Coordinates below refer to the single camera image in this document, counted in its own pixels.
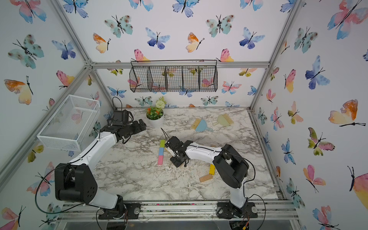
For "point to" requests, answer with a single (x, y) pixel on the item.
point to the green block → (162, 143)
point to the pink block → (160, 160)
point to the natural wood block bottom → (205, 178)
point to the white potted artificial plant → (155, 117)
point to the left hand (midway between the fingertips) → (141, 125)
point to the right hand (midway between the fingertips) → (177, 159)
